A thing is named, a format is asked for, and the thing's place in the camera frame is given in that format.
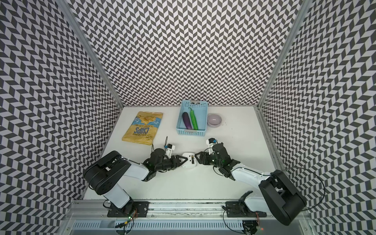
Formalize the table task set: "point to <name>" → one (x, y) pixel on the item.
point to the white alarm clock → (191, 162)
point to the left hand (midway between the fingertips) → (185, 162)
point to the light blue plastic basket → (200, 107)
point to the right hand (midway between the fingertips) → (199, 158)
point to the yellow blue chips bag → (143, 128)
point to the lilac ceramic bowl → (214, 120)
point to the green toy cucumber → (193, 119)
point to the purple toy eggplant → (186, 121)
